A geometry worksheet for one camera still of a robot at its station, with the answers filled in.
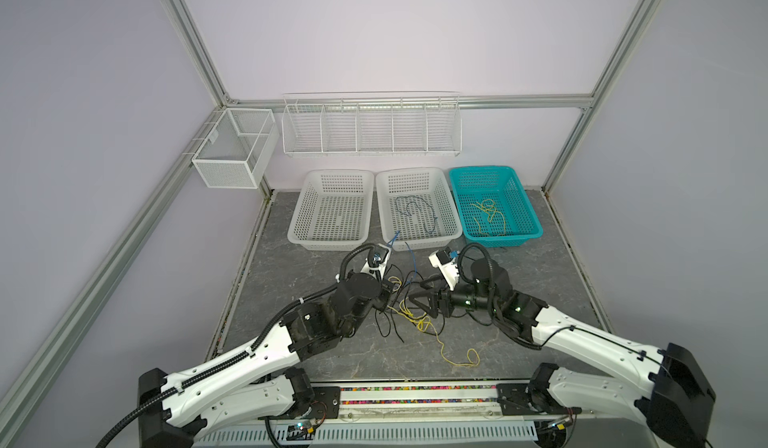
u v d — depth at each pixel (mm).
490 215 1117
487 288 560
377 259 577
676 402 384
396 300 738
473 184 1089
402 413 727
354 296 480
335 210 1154
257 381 462
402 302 755
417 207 1147
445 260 654
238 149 1009
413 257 966
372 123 967
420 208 1154
